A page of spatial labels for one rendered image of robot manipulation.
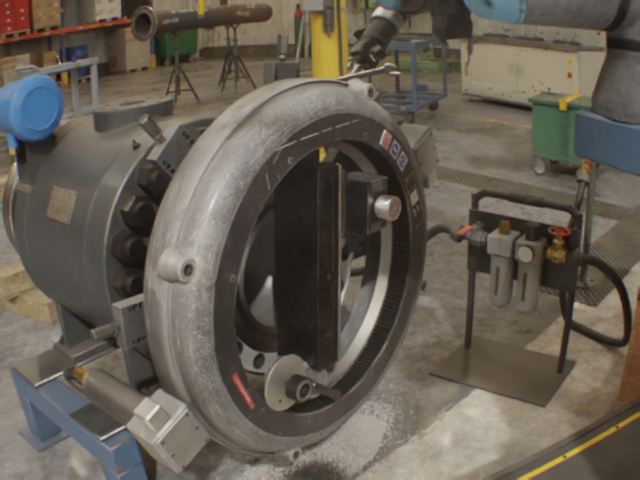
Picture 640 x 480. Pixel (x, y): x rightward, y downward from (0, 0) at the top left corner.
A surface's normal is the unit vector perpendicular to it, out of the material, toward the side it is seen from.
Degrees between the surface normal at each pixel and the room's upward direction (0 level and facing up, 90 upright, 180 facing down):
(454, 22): 110
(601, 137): 90
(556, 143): 90
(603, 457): 0
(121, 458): 90
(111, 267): 90
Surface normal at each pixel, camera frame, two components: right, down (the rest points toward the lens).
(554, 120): -0.57, 0.29
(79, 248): -0.61, 0.08
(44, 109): 0.79, 0.18
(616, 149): -0.91, 0.18
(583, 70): 0.58, 0.25
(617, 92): -0.87, -0.15
